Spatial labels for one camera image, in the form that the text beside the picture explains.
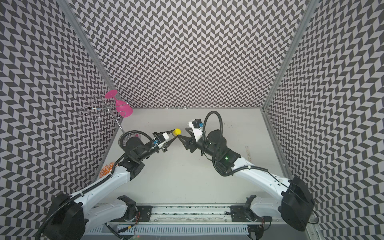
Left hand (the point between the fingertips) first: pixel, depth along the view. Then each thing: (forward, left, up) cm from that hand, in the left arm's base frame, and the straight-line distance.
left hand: (175, 132), depth 72 cm
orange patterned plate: (-9, +41, -23) cm, 48 cm away
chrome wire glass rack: (+26, +54, -12) cm, 61 cm away
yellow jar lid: (-2, -1, +3) cm, 4 cm away
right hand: (-3, -4, +1) cm, 5 cm away
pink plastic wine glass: (+22, +35, -7) cm, 42 cm away
